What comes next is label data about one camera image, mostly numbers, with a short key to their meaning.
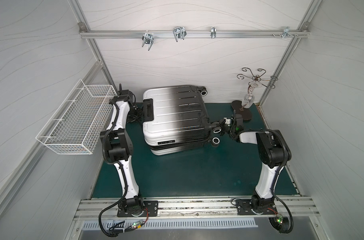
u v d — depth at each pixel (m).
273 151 0.54
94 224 0.70
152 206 0.74
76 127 0.68
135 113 0.82
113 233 0.68
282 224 0.71
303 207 0.77
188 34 0.80
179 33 0.77
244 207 0.74
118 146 0.57
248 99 0.90
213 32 0.78
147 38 0.78
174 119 0.82
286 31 0.77
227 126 0.88
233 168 0.88
